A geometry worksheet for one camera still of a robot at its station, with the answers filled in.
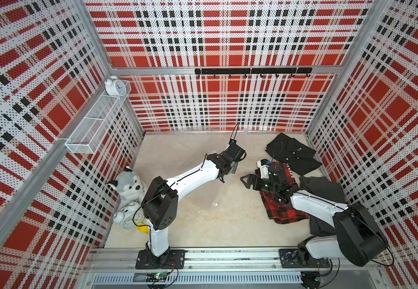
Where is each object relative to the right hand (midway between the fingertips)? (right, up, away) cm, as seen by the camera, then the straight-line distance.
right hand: (249, 179), depth 87 cm
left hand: (-10, +9, +1) cm, 13 cm away
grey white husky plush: (-53, -1, -11) cm, 55 cm away
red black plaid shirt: (+15, -15, -4) cm, 22 cm away
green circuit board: (-37, -34, -18) cm, 54 cm away
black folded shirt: (+33, +12, +21) cm, 41 cm away
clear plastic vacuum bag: (-8, +14, -21) cm, 26 cm away
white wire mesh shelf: (-84, +24, +8) cm, 88 cm away
